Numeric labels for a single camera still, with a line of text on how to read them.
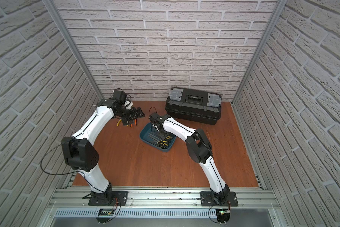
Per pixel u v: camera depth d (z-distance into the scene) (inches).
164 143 36.4
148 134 38.6
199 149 22.4
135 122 41.9
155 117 30.3
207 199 29.0
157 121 27.4
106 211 28.6
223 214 27.9
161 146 36.3
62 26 30.0
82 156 18.8
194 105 37.5
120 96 27.2
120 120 31.9
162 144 36.2
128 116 29.3
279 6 27.3
